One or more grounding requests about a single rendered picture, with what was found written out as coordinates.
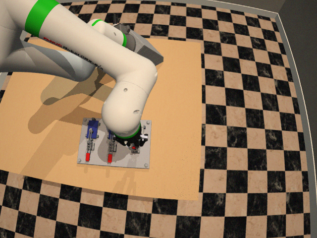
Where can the grey toggle clamp with red handle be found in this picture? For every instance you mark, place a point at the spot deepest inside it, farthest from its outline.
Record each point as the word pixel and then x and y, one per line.
pixel 90 145

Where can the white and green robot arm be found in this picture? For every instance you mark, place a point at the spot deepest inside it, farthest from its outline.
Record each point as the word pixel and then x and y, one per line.
pixel 90 45

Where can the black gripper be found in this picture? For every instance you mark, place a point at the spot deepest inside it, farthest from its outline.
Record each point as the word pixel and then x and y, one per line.
pixel 143 138

